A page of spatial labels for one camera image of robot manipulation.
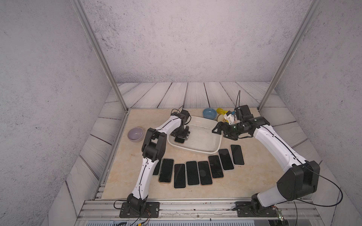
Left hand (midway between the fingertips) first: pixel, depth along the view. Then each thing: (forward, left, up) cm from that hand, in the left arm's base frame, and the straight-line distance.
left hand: (184, 137), depth 103 cm
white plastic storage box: (-1, -13, 0) cm, 13 cm away
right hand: (-12, -19, +21) cm, 31 cm away
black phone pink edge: (-18, -26, 0) cm, 32 cm away
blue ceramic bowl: (+21, -21, +3) cm, 30 cm away
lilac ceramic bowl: (0, +34, +5) cm, 34 cm away
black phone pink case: (-14, -35, +1) cm, 38 cm away
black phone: (-4, +3, +4) cm, 7 cm away
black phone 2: (-23, -19, 0) cm, 30 cm away
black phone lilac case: (-32, +13, +20) cm, 40 cm away
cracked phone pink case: (-26, +11, +1) cm, 28 cm away
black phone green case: (-25, -5, 0) cm, 25 cm away
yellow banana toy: (+20, -28, +7) cm, 35 cm away
